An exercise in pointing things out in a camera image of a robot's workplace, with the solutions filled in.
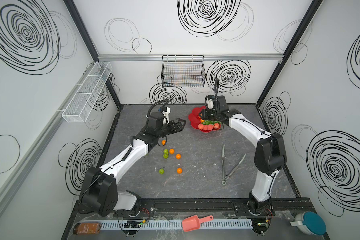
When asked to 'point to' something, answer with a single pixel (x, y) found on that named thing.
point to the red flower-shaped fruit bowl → (195, 120)
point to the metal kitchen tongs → (223, 182)
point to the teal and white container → (309, 222)
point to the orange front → (179, 170)
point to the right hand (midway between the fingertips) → (200, 114)
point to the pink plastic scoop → (192, 223)
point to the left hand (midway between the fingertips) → (181, 123)
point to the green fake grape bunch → (210, 122)
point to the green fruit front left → (161, 171)
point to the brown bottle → (86, 228)
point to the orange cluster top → (171, 151)
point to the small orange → (202, 120)
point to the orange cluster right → (178, 156)
